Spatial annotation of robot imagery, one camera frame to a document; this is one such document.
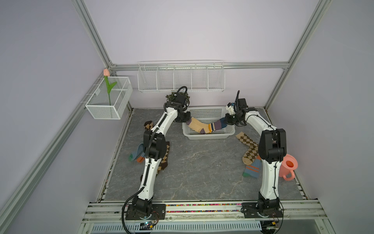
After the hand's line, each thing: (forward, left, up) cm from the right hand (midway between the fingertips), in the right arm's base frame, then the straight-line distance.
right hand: (223, 120), depth 101 cm
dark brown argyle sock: (-27, +39, -9) cm, 48 cm away
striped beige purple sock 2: (-2, +12, -7) cm, 14 cm away
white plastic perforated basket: (+11, +9, -6) cm, 15 cm away
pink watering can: (-32, -33, 0) cm, 46 cm away
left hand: (0, +24, +1) cm, 24 cm away
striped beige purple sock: (0, +21, -2) cm, 22 cm away
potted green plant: (+15, +38, +8) cm, 41 cm away
